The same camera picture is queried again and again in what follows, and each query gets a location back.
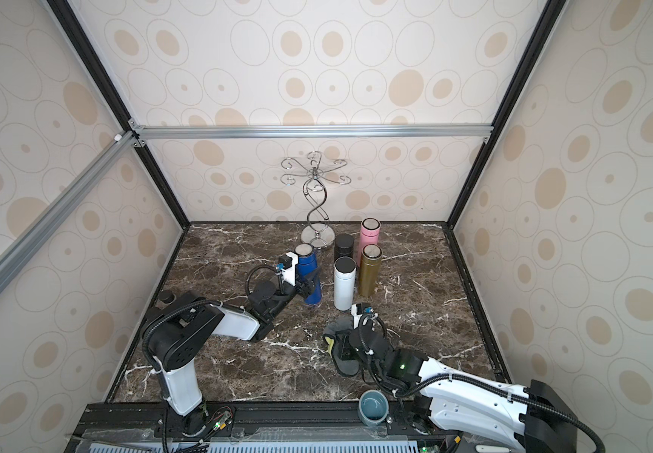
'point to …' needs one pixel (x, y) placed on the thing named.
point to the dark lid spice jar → (167, 296)
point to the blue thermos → (307, 262)
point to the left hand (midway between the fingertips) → (321, 264)
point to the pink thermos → (369, 234)
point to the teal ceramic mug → (373, 407)
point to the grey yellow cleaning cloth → (344, 353)
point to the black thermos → (343, 245)
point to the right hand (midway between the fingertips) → (344, 332)
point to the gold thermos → (370, 270)
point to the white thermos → (344, 269)
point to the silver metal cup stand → (318, 232)
